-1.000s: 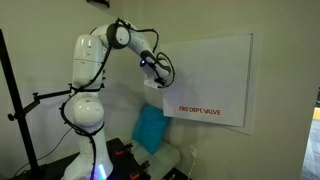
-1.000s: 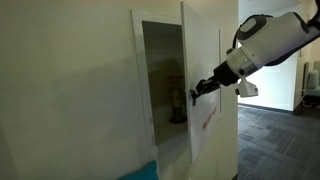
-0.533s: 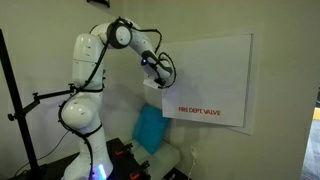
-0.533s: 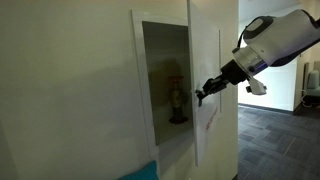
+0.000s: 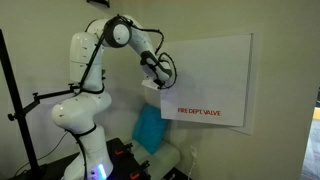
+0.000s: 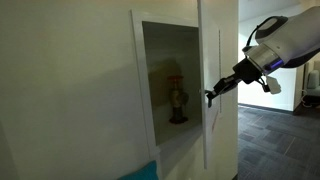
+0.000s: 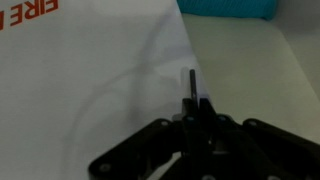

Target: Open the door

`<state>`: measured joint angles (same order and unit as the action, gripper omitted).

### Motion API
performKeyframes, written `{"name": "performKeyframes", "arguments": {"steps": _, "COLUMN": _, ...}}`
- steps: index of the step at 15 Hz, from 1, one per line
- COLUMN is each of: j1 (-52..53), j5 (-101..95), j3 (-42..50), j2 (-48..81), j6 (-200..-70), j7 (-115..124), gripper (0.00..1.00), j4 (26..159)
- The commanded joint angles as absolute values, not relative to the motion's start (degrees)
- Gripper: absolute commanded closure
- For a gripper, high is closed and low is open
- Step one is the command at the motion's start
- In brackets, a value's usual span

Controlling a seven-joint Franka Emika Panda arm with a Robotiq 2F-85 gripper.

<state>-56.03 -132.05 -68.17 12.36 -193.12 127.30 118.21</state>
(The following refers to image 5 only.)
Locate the white wall outlet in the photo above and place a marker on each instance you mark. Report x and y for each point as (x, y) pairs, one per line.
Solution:
(193, 151)

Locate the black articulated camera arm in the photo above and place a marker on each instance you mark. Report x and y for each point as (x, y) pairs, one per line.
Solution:
(53, 94)

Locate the orange black clamp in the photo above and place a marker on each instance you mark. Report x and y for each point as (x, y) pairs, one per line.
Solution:
(134, 176)
(119, 153)

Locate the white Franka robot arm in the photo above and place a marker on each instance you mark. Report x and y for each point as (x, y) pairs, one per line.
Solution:
(83, 113)

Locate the black tripod stand pole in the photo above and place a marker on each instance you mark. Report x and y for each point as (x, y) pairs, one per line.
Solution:
(16, 100)

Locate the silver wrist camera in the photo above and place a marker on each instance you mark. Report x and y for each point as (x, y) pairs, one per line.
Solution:
(150, 84)

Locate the white cabinet door frame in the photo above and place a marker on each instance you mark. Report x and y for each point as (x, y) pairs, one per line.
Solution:
(254, 83)

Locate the black wall mounted object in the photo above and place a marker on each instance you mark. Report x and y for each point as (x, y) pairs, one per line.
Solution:
(100, 2)

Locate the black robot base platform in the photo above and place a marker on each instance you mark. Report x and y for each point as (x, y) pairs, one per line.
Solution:
(115, 164)

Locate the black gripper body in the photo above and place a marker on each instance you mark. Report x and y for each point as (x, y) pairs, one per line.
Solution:
(160, 84)

